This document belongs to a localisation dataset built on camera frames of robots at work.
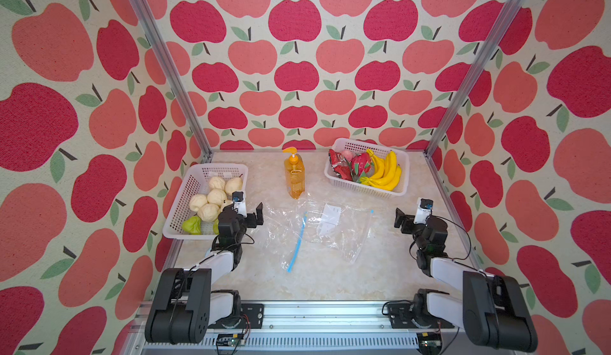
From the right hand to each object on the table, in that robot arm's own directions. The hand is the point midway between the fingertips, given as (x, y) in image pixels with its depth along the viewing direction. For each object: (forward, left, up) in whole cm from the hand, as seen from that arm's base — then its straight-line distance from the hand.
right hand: (412, 214), depth 89 cm
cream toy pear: (+8, +73, 0) cm, 73 cm away
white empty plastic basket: (+10, +91, -3) cm, 91 cm away
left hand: (-4, +61, +3) cm, 62 cm away
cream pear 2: (-2, +85, 0) cm, 85 cm away
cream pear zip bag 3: (-3, +73, +3) cm, 73 cm away
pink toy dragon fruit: (+23, +18, +1) cm, 29 cm away
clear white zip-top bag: (-4, +26, -8) cm, 27 cm away
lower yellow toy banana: (+21, +7, -1) cm, 22 cm away
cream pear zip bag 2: (-7, +78, +1) cm, 78 cm away
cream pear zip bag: (+1, +78, 0) cm, 78 cm away
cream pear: (+9, +81, -1) cm, 81 cm away
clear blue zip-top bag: (-5, +49, -5) cm, 49 cm away
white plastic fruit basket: (+36, +23, -1) cm, 43 cm away
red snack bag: (+19, +28, +4) cm, 34 cm away
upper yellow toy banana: (+23, +5, +3) cm, 23 cm away
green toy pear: (-12, +83, -1) cm, 84 cm away
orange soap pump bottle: (+12, +47, +5) cm, 49 cm away
